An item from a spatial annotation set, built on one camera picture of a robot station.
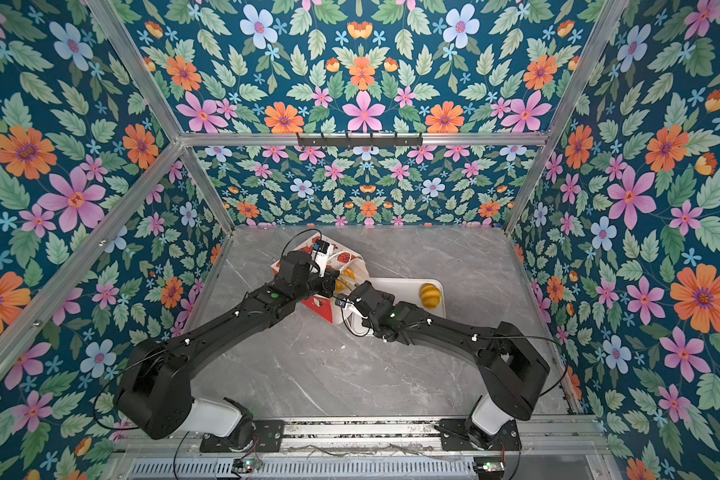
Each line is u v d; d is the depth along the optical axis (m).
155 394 0.42
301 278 0.65
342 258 0.93
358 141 0.93
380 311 0.63
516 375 0.44
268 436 0.74
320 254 0.74
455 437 0.72
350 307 0.75
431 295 0.98
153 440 0.43
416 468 0.77
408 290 1.01
